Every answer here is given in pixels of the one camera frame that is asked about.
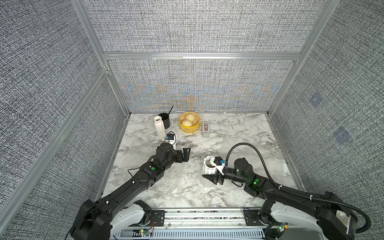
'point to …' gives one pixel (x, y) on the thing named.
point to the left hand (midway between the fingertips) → (186, 147)
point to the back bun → (190, 116)
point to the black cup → (165, 118)
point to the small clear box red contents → (206, 129)
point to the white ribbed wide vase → (209, 168)
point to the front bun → (187, 122)
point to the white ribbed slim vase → (159, 127)
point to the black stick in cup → (170, 110)
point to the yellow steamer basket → (196, 123)
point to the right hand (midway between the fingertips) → (206, 164)
